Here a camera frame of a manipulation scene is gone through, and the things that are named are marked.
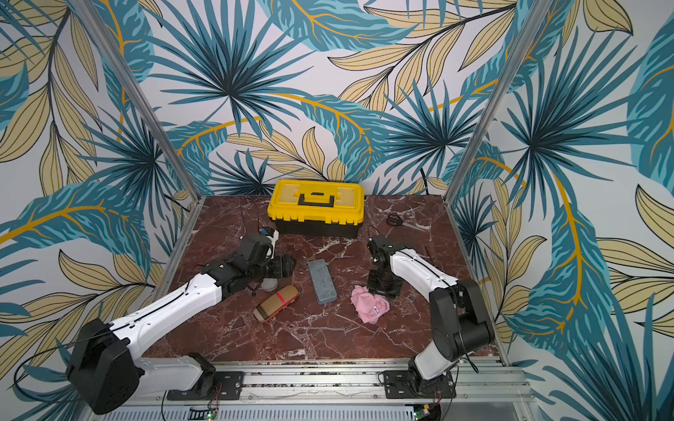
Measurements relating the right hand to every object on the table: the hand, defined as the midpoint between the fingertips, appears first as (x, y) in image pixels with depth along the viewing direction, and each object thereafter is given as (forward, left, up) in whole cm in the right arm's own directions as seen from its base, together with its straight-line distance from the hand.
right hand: (378, 292), depth 88 cm
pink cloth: (-5, +4, +1) cm, 7 cm away
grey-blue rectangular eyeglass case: (+5, +19, -1) cm, 20 cm away
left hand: (+5, +30, +11) cm, 32 cm away
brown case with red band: (-3, +36, -1) cm, 36 cm away
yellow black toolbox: (+28, +20, +12) cm, 36 cm away
